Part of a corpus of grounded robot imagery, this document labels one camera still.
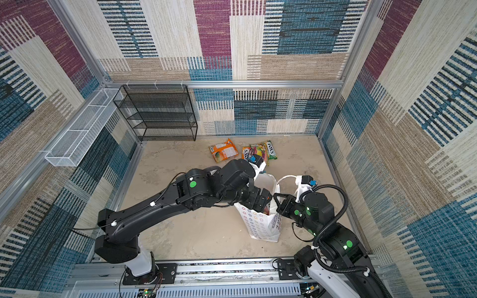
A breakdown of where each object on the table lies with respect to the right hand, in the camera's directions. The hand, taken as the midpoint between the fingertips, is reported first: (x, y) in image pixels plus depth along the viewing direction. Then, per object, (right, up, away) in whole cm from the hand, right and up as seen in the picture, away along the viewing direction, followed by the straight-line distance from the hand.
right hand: (273, 199), depth 66 cm
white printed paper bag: (-4, -9, 0) cm, 10 cm away
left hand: (-4, +4, -7) cm, 9 cm away
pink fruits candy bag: (0, +19, +42) cm, 46 cm away
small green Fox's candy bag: (+7, +17, +43) cm, 47 cm away
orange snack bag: (-22, +17, +43) cm, 51 cm away
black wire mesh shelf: (-59, +40, +45) cm, 84 cm away
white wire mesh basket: (-75, +19, +6) cm, 78 cm away
